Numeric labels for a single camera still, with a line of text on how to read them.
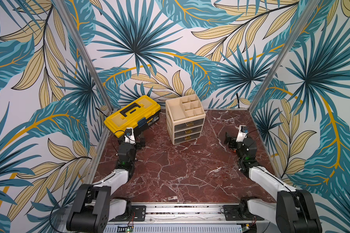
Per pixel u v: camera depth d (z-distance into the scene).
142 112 0.95
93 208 0.41
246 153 0.65
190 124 0.85
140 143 0.77
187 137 0.96
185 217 0.73
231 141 0.77
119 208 0.62
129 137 0.71
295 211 0.41
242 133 0.73
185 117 0.83
